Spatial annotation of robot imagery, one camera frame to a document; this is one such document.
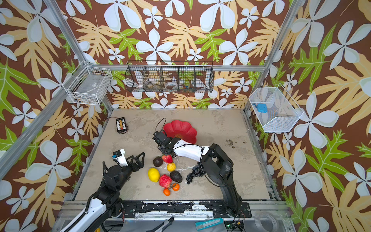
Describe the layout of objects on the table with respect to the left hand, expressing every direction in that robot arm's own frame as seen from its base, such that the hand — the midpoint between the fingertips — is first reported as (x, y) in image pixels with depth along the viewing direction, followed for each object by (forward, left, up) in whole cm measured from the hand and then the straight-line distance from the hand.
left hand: (138, 153), depth 81 cm
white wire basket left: (+35, +33, +21) cm, 52 cm away
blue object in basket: (+25, -73, +13) cm, 78 cm away
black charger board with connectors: (+28, +21, -12) cm, 37 cm away
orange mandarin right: (-15, -22, -11) cm, 29 cm away
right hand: (+10, -15, -6) cm, 19 cm away
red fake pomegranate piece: (-13, -16, -7) cm, 22 cm away
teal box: (-32, -38, -12) cm, 51 cm away
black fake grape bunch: (-7, -34, -9) cm, 36 cm away
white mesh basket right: (+21, -80, +14) cm, 84 cm away
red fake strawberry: (+1, -16, -10) cm, 18 cm away
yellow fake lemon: (-9, -8, -9) cm, 15 cm away
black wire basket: (+48, -16, +18) cm, 54 cm away
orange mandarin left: (-18, -17, -11) cm, 27 cm away
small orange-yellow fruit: (-5, -19, -8) cm, 21 cm away
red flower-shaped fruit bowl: (+25, -25, -12) cm, 37 cm away
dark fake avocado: (-11, -22, -7) cm, 25 cm away
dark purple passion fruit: (-1, -10, -8) cm, 13 cm away
